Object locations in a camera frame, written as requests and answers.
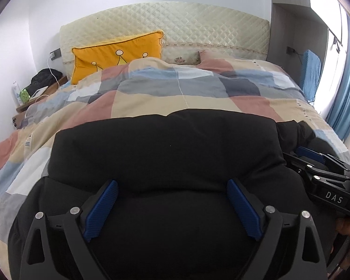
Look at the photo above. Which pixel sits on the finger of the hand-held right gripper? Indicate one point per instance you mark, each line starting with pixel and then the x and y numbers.
pixel 323 179
pixel 310 153

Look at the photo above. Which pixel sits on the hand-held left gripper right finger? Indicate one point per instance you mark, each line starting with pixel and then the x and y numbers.
pixel 245 210

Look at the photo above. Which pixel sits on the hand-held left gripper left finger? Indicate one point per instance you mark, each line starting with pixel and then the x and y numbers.
pixel 102 210

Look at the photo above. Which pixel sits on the black puffer jacket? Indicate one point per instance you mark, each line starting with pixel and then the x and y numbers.
pixel 163 157

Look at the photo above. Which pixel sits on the person's right hand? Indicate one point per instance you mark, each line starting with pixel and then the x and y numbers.
pixel 346 227

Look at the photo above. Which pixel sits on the blue curtain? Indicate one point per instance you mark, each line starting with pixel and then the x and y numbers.
pixel 345 87

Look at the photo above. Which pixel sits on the blue towel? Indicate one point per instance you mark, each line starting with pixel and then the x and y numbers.
pixel 310 73

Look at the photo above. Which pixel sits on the patchwork quilt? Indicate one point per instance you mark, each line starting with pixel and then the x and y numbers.
pixel 151 93

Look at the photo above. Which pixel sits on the grey white wardrobe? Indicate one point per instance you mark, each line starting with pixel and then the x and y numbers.
pixel 283 29

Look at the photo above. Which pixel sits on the wooden nightstand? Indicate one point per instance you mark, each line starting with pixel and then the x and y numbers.
pixel 26 107

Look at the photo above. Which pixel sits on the flat white box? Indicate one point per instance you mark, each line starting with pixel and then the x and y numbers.
pixel 39 92

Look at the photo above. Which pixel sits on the small green box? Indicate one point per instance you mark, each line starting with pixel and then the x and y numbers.
pixel 25 95

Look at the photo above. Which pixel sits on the black bag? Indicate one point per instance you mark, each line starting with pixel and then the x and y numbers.
pixel 45 77

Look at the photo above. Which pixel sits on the white plastic bottle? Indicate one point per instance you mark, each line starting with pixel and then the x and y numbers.
pixel 16 93

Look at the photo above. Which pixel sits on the yellow pillow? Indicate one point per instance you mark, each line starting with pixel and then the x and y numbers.
pixel 105 55

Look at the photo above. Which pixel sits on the floral pillow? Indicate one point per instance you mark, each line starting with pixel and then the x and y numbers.
pixel 183 59

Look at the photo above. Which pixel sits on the cream quilted headboard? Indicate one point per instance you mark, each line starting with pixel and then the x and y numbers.
pixel 207 26

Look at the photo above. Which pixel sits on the dark wall socket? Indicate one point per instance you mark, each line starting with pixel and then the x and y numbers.
pixel 55 53

